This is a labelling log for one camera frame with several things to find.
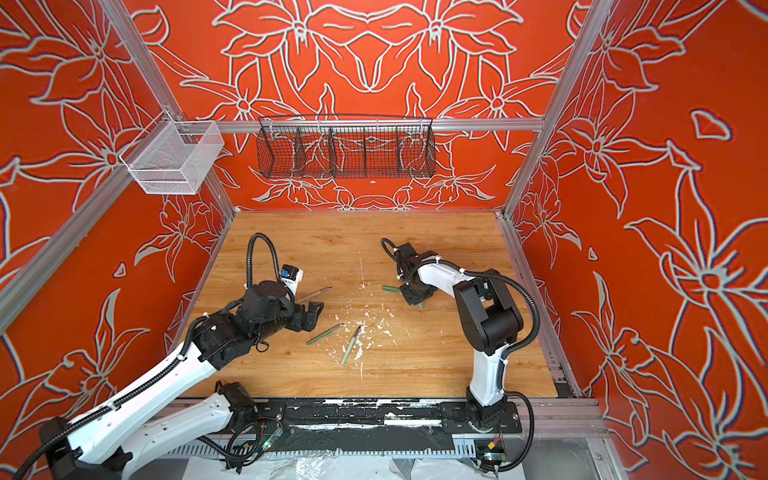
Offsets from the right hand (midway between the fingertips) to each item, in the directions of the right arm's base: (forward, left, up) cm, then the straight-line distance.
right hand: (419, 293), depth 95 cm
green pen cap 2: (-6, 0, +4) cm, 8 cm away
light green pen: (-17, +21, -1) cm, 27 cm away
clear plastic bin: (+29, +79, +32) cm, 90 cm away
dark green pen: (-15, +29, -1) cm, 33 cm away
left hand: (-12, +31, +17) cm, 37 cm away
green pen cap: (+2, +9, -1) cm, 10 cm away
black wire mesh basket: (+39, +25, +30) cm, 55 cm away
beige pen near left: (-1, +34, +1) cm, 34 cm away
